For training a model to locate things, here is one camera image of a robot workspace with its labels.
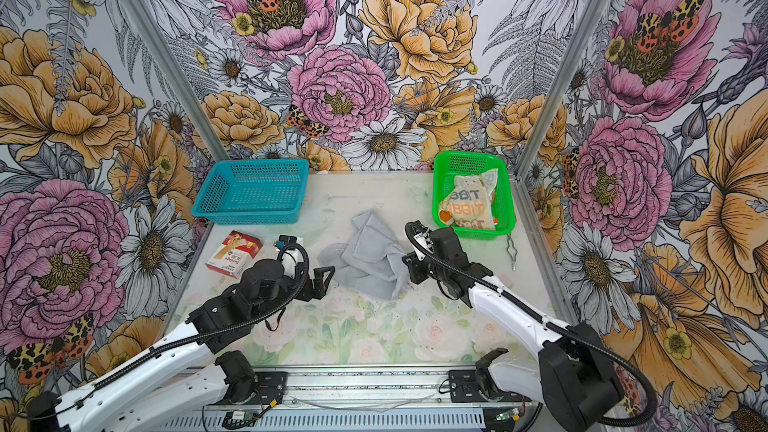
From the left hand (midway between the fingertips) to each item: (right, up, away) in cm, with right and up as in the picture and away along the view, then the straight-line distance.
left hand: (317, 276), depth 76 cm
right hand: (+23, 0, +8) cm, 24 cm away
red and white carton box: (-30, +3, +19) cm, 35 cm away
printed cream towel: (+46, +17, +30) cm, 57 cm away
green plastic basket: (+41, +33, +44) cm, 68 cm away
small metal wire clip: (+57, +2, +23) cm, 62 cm away
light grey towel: (+12, 0, +17) cm, 20 cm away
